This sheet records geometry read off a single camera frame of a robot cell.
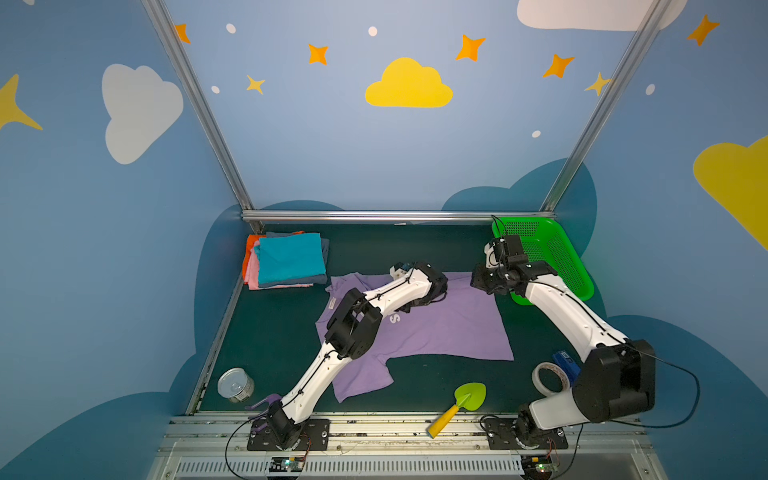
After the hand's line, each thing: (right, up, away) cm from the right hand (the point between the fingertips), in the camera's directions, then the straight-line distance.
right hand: (475, 275), depth 87 cm
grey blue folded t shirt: (-51, -2, +14) cm, 53 cm away
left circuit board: (-50, -44, -17) cm, 69 cm away
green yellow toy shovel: (-4, -32, -9) cm, 33 cm away
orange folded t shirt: (-78, +11, +24) cm, 82 cm away
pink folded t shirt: (-73, 0, +14) cm, 74 cm away
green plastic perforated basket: (+36, +11, +29) cm, 48 cm away
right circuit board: (+10, -46, -16) cm, 49 cm away
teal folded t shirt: (-61, +5, +17) cm, 63 cm away
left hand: (-27, -10, +6) cm, 29 cm away
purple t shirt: (-1, -16, +8) cm, 18 cm away
